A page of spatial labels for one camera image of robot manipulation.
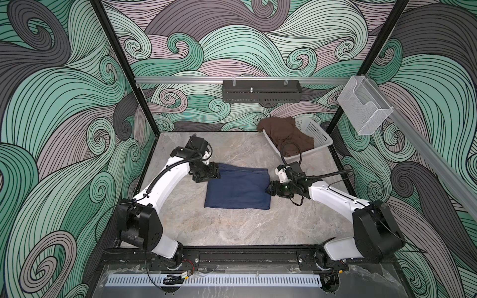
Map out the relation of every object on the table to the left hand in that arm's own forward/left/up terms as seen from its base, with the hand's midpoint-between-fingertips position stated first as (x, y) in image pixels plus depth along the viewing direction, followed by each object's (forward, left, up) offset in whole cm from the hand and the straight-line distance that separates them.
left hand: (214, 173), depth 81 cm
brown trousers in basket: (+38, -38, -9) cm, 55 cm away
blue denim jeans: (+1, -11, -15) cm, 19 cm away
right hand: (-3, -25, -11) cm, 28 cm away
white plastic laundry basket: (+40, -57, -10) cm, 71 cm away
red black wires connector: (-37, +15, -20) cm, 45 cm away
